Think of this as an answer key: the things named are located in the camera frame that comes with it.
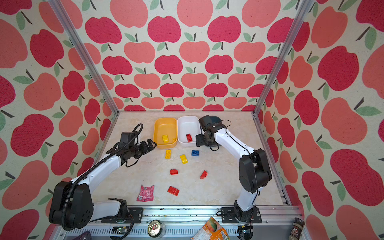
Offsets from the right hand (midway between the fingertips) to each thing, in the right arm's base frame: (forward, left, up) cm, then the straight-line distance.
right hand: (206, 142), depth 90 cm
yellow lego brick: (-5, +24, -11) cm, 27 cm away
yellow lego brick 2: (+5, +28, -8) cm, 30 cm away
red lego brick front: (-27, +16, -10) cm, 33 cm away
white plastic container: (+18, +14, -9) cm, 24 cm away
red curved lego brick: (-17, +18, -10) cm, 26 cm away
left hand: (-7, +31, 0) cm, 32 cm away
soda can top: (-46, +19, 0) cm, 50 cm away
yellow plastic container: (+10, +29, -7) cm, 31 cm away
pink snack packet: (-31, +31, -10) cm, 44 cm away
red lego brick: (+9, +12, -10) cm, 18 cm away
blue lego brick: (-3, +6, -9) cm, 12 cm away
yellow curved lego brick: (-8, +13, -10) cm, 18 cm away
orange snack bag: (-43, -6, -9) cm, 45 cm away
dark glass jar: (-39, -44, -8) cm, 59 cm away
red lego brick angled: (-17, 0, -9) cm, 20 cm away
